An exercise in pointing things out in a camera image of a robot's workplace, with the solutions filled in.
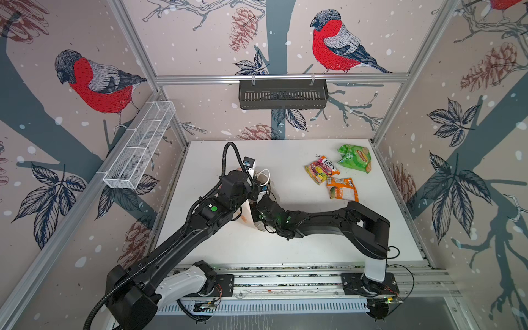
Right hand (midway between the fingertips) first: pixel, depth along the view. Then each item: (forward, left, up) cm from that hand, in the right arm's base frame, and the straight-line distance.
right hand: (244, 208), depth 84 cm
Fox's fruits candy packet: (+26, -35, -6) cm, 45 cm away
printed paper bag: (-7, -3, +9) cm, 12 cm away
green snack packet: (+32, -54, -3) cm, 63 cm away
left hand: (+4, -6, +17) cm, 19 cm away
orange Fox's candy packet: (+15, -45, -7) cm, 48 cm away
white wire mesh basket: (+2, +39, +23) cm, 45 cm away
